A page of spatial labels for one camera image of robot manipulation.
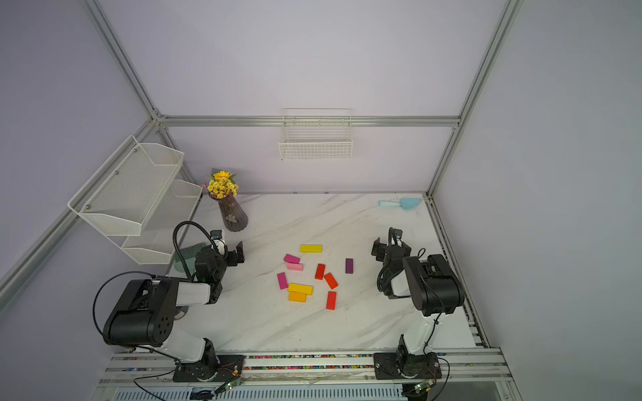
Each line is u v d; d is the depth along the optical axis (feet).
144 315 1.49
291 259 3.22
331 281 2.98
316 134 3.12
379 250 2.96
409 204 3.84
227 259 2.65
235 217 3.31
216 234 2.63
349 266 3.13
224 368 2.40
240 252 2.84
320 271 3.07
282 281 3.01
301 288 2.98
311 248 3.34
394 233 2.67
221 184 2.90
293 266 3.15
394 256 2.41
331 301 2.83
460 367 2.51
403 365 2.21
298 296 2.91
